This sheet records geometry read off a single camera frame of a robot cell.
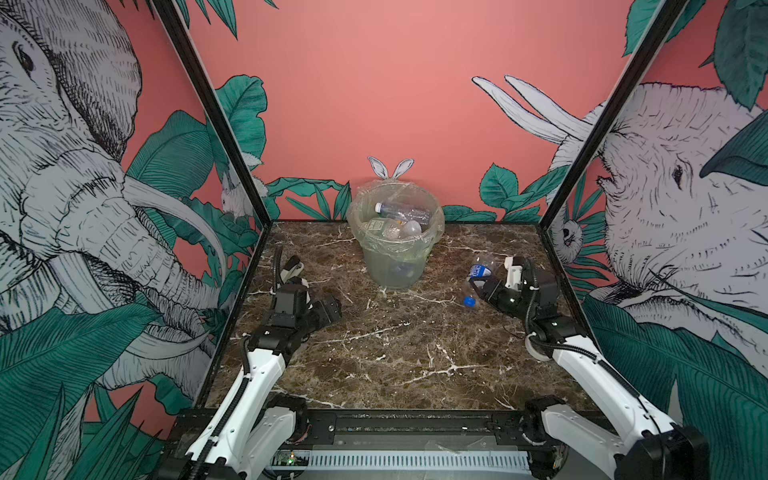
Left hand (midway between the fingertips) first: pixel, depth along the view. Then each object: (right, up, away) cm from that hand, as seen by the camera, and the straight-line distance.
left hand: (328, 304), depth 81 cm
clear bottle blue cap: (+42, +10, -1) cm, 43 cm away
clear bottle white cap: (+21, +27, +15) cm, 37 cm away
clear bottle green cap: (+16, +21, -1) cm, 26 cm away
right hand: (+38, +7, -3) cm, 39 cm away
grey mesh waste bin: (+19, +7, +12) cm, 24 cm away
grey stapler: (-17, +8, +21) cm, 28 cm away
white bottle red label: (+23, +21, +8) cm, 32 cm away
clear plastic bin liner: (+18, +25, +15) cm, 34 cm away
